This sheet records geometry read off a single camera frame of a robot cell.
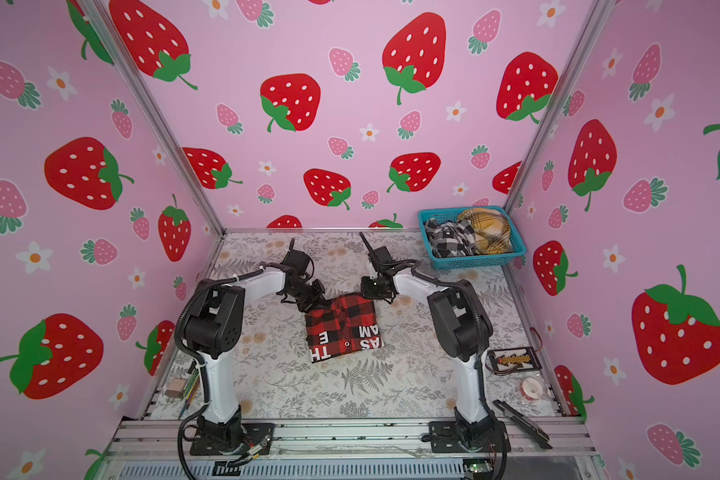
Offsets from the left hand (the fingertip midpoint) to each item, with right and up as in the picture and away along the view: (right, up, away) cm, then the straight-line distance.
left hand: (332, 302), depth 98 cm
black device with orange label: (+55, -15, -12) cm, 58 cm away
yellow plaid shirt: (+58, +24, +10) cm, 63 cm away
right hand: (+10, +4, +1) cm, 10 cm away
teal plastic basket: (+43, +32, +20) cm, 57 cm away
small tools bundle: (-39, -22, -17) cm, 47 cm away
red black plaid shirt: (+6, -5, -8) cm, 12 cm away
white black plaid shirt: (+44, +22, +9) cm, 50 cm away
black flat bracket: (+53, -28, -22) cm, 64 cm away
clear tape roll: (+57, -22, -17) cm, 64 cm away
